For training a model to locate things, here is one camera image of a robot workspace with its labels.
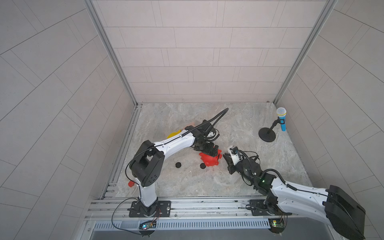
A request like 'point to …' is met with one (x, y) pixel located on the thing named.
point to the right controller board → (277, 225)
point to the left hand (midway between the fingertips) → (212, 151)
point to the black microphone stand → (267, 134)
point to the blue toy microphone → (281, 112)
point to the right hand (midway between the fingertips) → (223, 156)
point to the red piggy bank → (210, 161)
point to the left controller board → (147, 228)
